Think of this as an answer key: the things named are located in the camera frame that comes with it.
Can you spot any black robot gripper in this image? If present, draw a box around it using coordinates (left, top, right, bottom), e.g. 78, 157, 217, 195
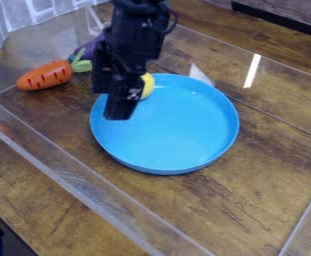
91, 0, 178, 120

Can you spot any purple toy eggplant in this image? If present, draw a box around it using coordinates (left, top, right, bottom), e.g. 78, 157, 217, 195
70, 34, 105, 61

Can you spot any blue round tray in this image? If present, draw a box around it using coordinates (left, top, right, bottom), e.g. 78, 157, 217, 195
90, 74, 241, 175

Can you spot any yellow toy lemon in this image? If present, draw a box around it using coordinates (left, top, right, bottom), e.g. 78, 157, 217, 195
141, 73, 155, 100

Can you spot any orange toy carrot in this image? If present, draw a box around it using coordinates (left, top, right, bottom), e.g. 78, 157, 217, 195
16, 49, 93, 91

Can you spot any clear acrylic enclosure wall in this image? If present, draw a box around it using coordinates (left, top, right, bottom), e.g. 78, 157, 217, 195
0, 0, 311, 256

